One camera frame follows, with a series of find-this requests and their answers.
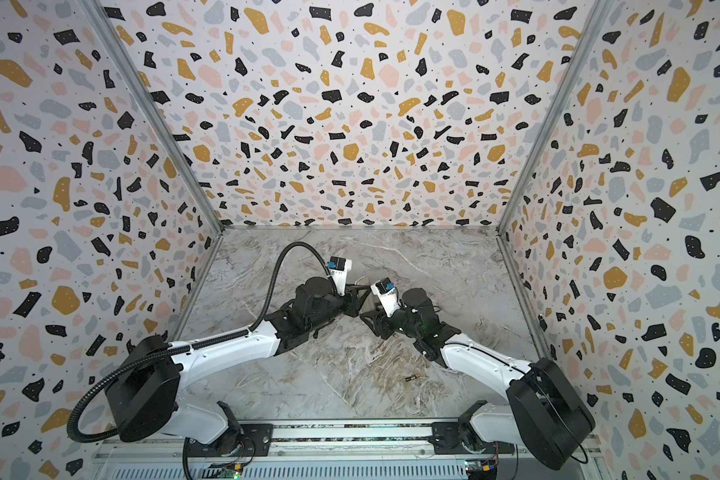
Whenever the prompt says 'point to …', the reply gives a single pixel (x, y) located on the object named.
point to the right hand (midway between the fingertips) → (363, 307)
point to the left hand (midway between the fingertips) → (371, 284)
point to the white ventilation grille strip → (292, 471)
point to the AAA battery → (410, 378)
